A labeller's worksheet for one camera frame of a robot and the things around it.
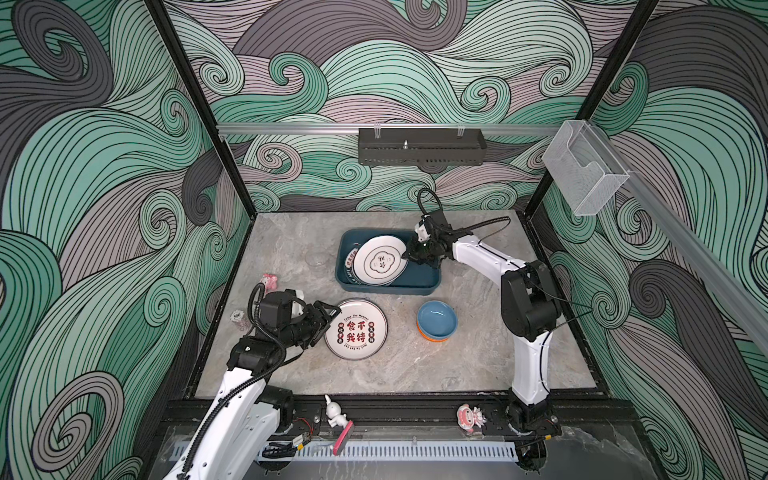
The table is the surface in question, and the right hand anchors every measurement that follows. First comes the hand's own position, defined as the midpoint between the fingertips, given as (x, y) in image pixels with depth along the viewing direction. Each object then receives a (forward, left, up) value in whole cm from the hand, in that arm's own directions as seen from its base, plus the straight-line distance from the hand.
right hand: (402, 254), depth 95 cm
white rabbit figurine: (-44, +18, -6) cm, 48 cm away
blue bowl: (-20, -10, -4) cm, 23 cm away
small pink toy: (-7, +43, -6) cm, 44 cm away
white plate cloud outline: (0, +7, -3) cm, 8 cm away
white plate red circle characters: (-23, +13, -9) cm, 28 cm away
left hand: (-24, +18, +6) cm, 30 cm away
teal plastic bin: (-7, -5, -5) cm, 10 cm away
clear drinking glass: (+3, +29, -6) cm, 30 cm away
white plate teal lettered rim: (0, +18, -7) cm, 20 cm away
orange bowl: (-25, -7, -6) cm, 27 cm away
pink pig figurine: (-45, -15, -6) cm, 48 cm away
